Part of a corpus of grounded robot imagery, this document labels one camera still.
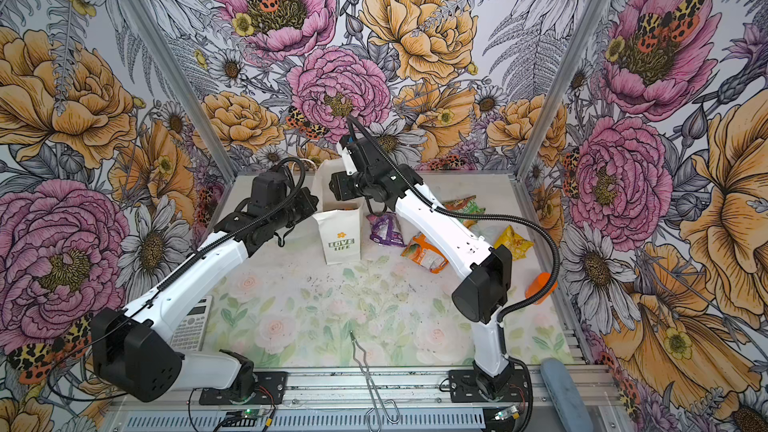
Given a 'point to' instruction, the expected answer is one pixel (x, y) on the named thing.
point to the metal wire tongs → (390, 408)
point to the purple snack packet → (386, 229)
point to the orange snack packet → (422, 251)
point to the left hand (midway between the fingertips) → (319, 207)
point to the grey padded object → (565, 396)
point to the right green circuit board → (510, 412)
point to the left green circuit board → (253, 413)
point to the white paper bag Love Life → (340, 222)
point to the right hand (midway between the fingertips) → (341, 192)
